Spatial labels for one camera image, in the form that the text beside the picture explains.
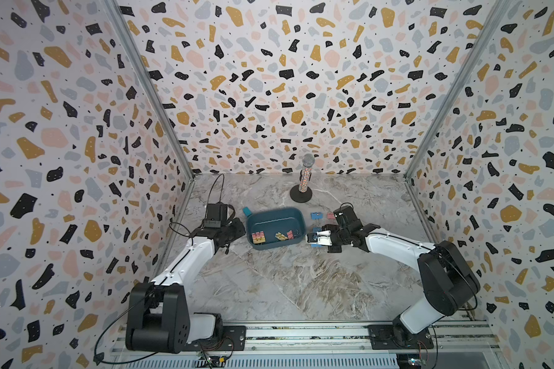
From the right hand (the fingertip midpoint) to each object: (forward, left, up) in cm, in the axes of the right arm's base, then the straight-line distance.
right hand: (318, 236), depth 91 cm
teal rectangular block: (+16, +32, -6) cm, 36 cm away
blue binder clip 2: (-8, +3, +12) cm, 15 cm away
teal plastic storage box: (+9, +18, -8) cm, 22 cm away
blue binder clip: (+15, 0, -7) cm, 17 cm away
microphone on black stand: (+23, +6, 0) cm, 24 cm away
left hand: (+1, +29, +5) cm, 29 cm away
